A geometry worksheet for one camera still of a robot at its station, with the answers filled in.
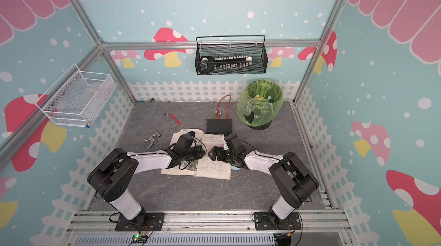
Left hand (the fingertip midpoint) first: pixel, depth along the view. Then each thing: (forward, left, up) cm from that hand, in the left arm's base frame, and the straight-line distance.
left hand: (205, 154), depth 93 cm
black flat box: (+20, -8, -2) cm, 22 cm away
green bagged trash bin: (+17, -27, +22) cm, 39 cm away
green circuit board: (-38, +25, -4) cm, 46 cm away
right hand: (-2, -5, +3) cm, 6 cm away
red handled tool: (+27, +24, -3) cm, 36 cm away
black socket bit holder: (+35, -1, +33) cm, 48 cm away
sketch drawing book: (-7, -2, -1) cm, 7 cm away
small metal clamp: (+9, +32, -1) cm, 33 cm away
